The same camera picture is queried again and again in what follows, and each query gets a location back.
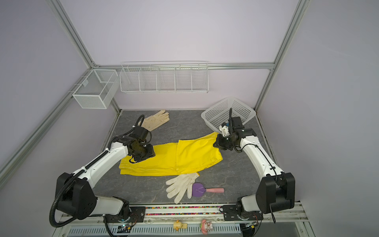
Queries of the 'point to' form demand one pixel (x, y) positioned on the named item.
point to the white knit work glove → (181, 182)
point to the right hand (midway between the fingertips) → (214, 144)
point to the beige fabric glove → (151, 123)
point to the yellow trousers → (187, 157)
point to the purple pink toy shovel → (199, 190)
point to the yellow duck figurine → (178, 225)
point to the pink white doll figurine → (205, 226)
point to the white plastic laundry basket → (215, 115)
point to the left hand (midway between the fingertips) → (151, 156)
